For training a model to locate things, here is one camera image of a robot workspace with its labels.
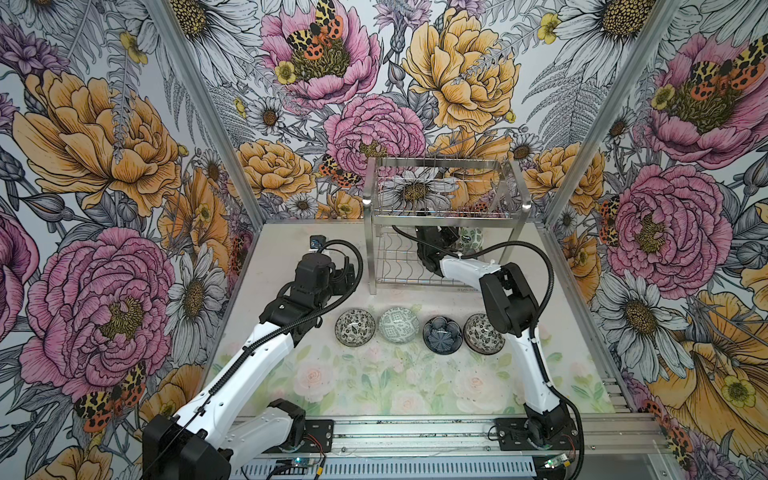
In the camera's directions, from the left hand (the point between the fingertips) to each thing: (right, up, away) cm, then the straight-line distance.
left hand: (334, 276), depth 79 cm
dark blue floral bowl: (+30, -18, +10) cm, 37 cm away
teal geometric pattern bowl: (+17, -16, +12) cm, 26 cm away
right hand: (+38, +14, +22) cm, 46 cm away
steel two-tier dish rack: (+50, +27, +39) cm, 69 cm away
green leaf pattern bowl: (+43, +10, +30) cm, 54 cm away
